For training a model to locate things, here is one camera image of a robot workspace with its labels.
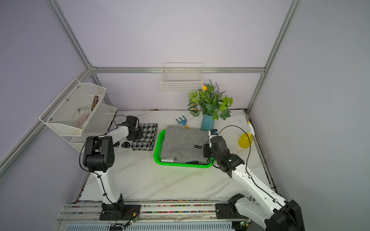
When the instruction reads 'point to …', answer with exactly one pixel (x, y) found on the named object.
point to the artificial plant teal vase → (208, 103)
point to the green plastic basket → (157, 156)
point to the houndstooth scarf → (146, 142)
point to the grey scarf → (184, 144)
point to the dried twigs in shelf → (95, 102)
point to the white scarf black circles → (124, 142)
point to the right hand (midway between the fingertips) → (207, 147)
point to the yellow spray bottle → (245, 140)
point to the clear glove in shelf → (82, 114)
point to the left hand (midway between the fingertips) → (139, 138)
